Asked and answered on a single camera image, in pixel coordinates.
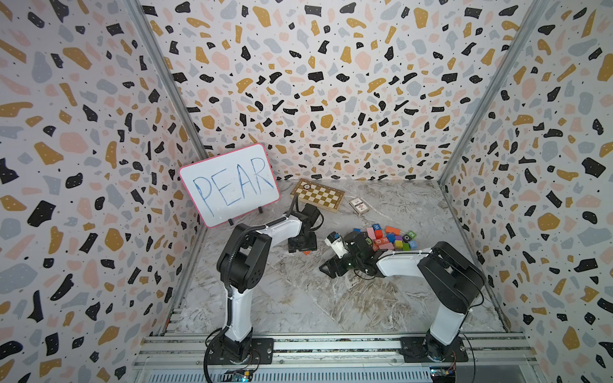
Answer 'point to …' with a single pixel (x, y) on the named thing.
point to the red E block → (306, 253)
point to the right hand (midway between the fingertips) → (328, 263)
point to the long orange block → (390, 229)
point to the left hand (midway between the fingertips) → (310, 247)
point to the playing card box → (359, 206)
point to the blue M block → (377, 227)
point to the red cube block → (378, 234)
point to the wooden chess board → (318, 195)
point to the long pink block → (370, 233)
